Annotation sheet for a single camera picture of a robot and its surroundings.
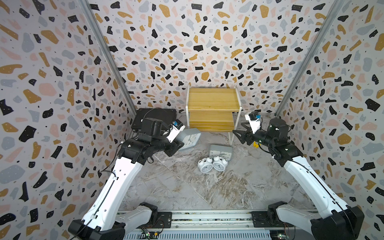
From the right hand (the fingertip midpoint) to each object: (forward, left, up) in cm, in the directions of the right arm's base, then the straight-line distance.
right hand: (238, 127), depth 72 cm
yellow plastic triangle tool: (-9, -7, -2) cm, 11 cm away
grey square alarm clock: (-4, +23, -3) cm, 24 cm away
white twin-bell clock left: (-8, +16, -24) cm, 30 cm away
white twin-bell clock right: (-7, +8, -23) cm, 26 cm away
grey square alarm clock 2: (+1, +4, -23) cm, 24 cm away
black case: (+33, +46, -25) cm, 62 cm away
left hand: (-8, +28, -1) cm, 29 cm away
